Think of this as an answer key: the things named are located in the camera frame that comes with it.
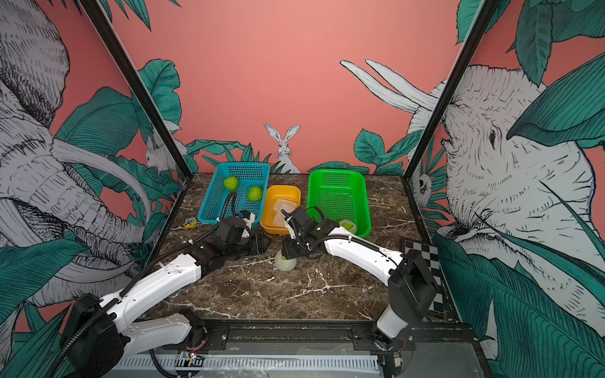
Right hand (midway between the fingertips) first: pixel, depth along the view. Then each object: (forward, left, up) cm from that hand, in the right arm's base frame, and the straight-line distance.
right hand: (283, 249), depth 80 cm
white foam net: (-3, 0, -5) cm, 6 cm away
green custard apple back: (+38, +29, -7) cm, 48 cm away
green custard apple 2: (-3, 0, -2) cm, 3 cm away
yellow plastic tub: (+35, +8, -10) cm, 37 cm away
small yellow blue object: (+18, +43, -12) cm, 48 cm away
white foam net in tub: (+26, +2, -9) cm, 27 cm away
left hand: (+4, +6, +1) cm, 7 cm away
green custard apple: (+31, +16, -6) cm, 35 cm away
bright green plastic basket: (+37, -22, -15) cm, 46 cm away
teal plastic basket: (+44, +22, -8) cm, 50 cm away
